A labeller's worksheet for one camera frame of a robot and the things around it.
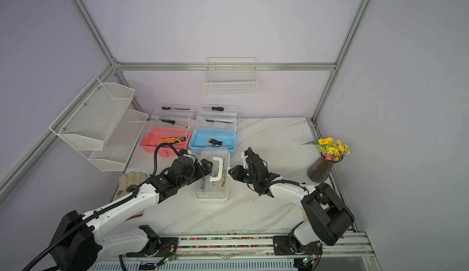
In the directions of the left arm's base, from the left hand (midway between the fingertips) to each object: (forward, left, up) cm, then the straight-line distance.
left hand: (206, 169), depth 83 cm
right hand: (0, -11, -5) cm, 12 cm away
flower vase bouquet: (+2, -54, +12) cm, 55 cm away
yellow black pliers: (-3, -8, -3) cm, 9 cm away
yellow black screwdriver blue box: (+25, -1, -12) cm, 27 cm away
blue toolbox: (+34, -1, -9) cm, 35 cm away
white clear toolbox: (-6, -4, -4) cm, 8 cm away
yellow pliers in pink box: (+27, +25, -11) cm, 38 cm away
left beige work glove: (+1, +41, -12) cm, 43 cm away
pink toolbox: (+34, +27, -4) cm, 44 cm away
